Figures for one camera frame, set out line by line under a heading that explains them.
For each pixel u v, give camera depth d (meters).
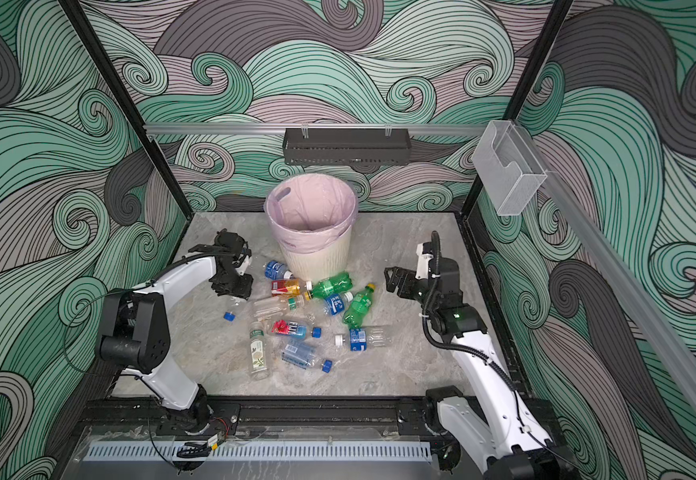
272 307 0.91
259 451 0.70
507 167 0.78
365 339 0.81
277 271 0.97
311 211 1.00
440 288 0.56
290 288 0.92
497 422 0.40
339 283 0.96
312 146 0.95
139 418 0.75
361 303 0.90
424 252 0.69
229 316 0.86
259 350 0.79
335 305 0.88
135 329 0.46
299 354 0.80
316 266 0.88
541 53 0.78
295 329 0.84
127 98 0.87
